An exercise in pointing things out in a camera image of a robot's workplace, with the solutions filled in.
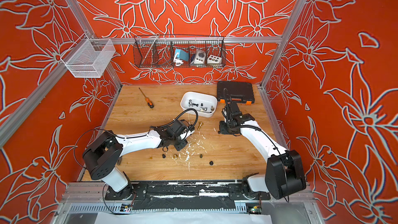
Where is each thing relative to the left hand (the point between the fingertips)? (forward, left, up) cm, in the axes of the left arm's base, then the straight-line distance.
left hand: (185, 139), depth 89 cm
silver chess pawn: (+26, 0, +2) cm, 26 cm away
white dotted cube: (+42, -14, +28) cm, 52 cm away
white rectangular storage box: (+27, -11, -1) cm, 30 cm away
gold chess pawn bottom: (-10, +4, 0) cm, 11 cm away
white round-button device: (+39, -6, +31) cm, 50 cm away
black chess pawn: (+27, -4, 0) cm, 27 cm away
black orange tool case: (+39, -36, +3) cm, 53 cm away
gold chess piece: (+24, -16, 0) cm, 29 cm away
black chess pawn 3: (-9, -10, -1) cm, 13 cm away
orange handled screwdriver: (+25, +28, +1) cm, 37 cm away
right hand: (+4, -19, +8) cm, 21 cm away
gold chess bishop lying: (+11, -9, +1) cm, 14 cm away
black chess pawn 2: (-10, +11, -1) cm, 15 cm away
